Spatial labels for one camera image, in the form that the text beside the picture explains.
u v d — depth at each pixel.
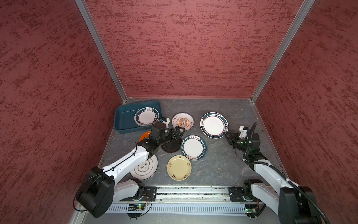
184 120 1.06
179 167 0.83
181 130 0.77
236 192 0.74
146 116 1.10
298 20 0.76
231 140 0.74
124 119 1.04
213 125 0.88
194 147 0.92
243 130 0.80
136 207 0.71
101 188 0.40
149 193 0.74
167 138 0.70
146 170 0.82
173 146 0.90
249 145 0.64
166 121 0.77
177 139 0.72
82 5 0.71
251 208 0.71
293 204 0.41
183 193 0.76
